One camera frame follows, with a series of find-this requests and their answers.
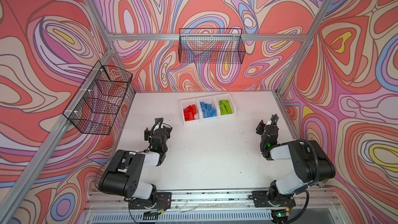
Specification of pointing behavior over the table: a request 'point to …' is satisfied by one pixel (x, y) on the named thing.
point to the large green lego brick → (227, 106)
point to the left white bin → (186, 102)
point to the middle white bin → (209, 100)
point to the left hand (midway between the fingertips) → (158, 126)
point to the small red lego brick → (192, 116)
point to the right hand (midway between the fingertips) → (267, 124)
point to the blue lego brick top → (202, 105)
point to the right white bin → (224, 97)
